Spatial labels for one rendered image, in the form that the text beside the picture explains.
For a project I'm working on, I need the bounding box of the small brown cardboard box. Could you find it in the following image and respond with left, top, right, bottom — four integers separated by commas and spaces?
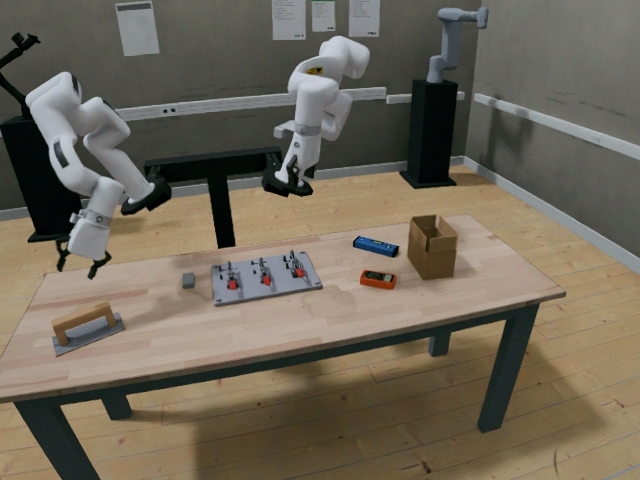
407, 214, 458, 281

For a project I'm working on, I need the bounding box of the blue spirit level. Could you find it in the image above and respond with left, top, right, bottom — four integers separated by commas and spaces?
353, 236, 399, 258

